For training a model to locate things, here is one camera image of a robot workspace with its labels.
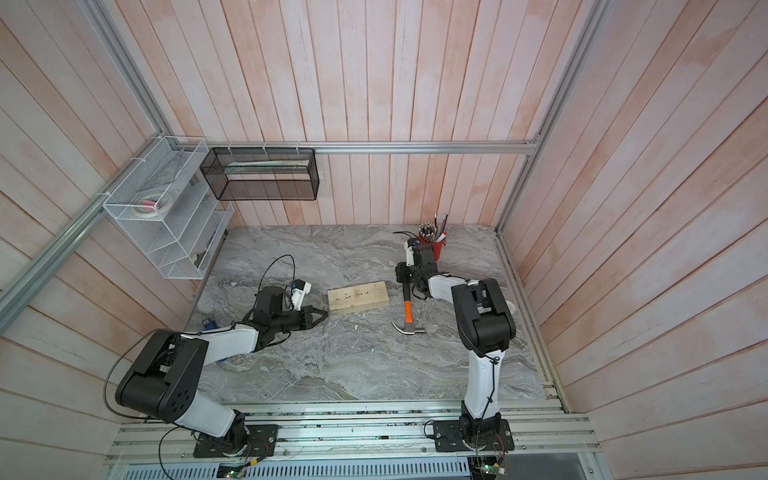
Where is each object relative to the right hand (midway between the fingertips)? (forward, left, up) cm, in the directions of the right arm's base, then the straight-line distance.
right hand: (399, 266), depth 104 cm
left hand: (-22, +22, +2) cm, 31 cm away
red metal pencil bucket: (+5, -13, +5) cm, 15 cm away
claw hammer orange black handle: (-22, -3, -4) cm, 23 cm away
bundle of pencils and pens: (+5, -11, +12) cm, 17 cm away
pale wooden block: (-13, +13, 0) cm, 19 cm away
